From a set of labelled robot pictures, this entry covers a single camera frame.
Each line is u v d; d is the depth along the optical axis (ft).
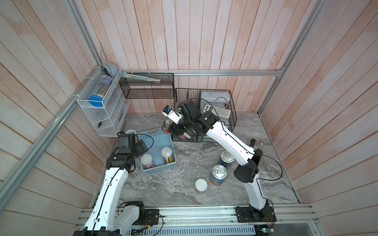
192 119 1.88
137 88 3.43
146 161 2.68
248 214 2.36
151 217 2.40
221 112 2.98
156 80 2.96
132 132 3.43
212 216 2.46
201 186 2.50
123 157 1.66
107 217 1.28
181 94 3.51
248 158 1.61
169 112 2.09
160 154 2.68
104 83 2.51
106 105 2.33
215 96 3.29
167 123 2.36
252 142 3.13
